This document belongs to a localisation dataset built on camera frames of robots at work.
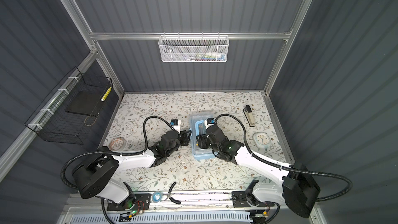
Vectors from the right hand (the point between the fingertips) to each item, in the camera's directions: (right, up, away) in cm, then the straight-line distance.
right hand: (201, 138), depth 81 cm
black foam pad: (-59, +19, -3) cm, 61 cm away
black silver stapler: (+32, +11, +21) cm, 40 cm away
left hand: (-6, +3, +5) cm, 8 cm away
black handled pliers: (-16, -27, -4) cm, 32 cm away
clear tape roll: (-51, -6, +13) cm, 53 cm away
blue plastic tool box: (-2, +5, +6) cm, 8 cm away
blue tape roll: (-22, -28, -6) cm, 36 cm away
